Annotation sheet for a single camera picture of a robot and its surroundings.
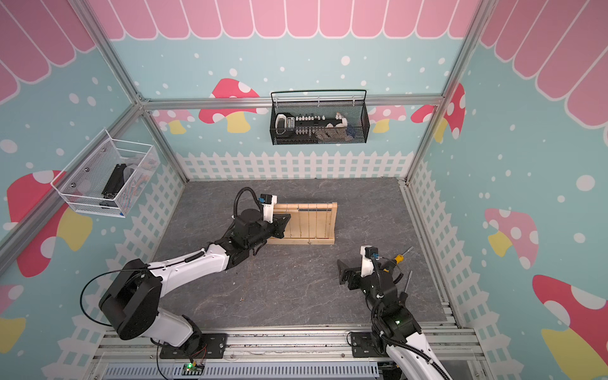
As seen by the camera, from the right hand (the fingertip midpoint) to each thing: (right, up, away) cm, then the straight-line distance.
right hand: (349, 259), depth 80 cm
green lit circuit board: (-50, -32, -7) cm, 60 cm away
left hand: (-20, +13, +4) cm, 25 cm away
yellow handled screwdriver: (+22, -2, +12) cm, 25 cm away
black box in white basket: (-72, +25, -9) cm, 77 cm away
